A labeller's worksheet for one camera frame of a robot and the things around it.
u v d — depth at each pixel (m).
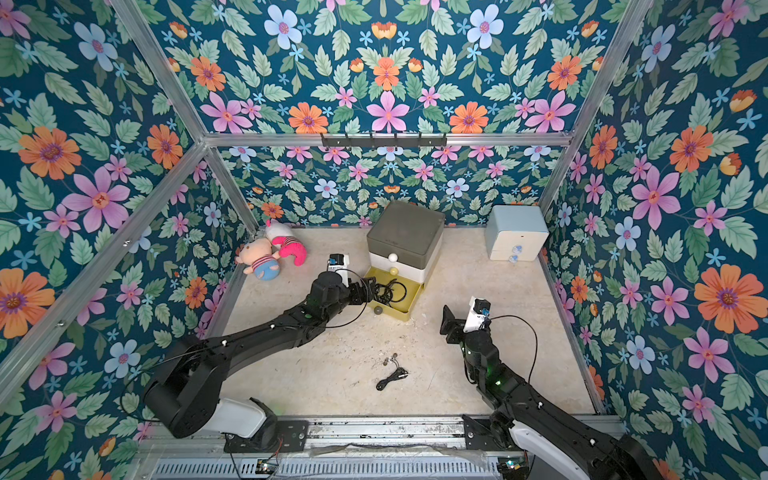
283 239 1.04
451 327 0.72
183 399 0.43
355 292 0.76
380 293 0.96
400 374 0.82
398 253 0.88
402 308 0.92
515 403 0.57
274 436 0.70
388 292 0.99
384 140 0.93
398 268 0.93
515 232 0.99
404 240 0.88
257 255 1.02
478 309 0.68
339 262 0.76
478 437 0.73
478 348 0.60
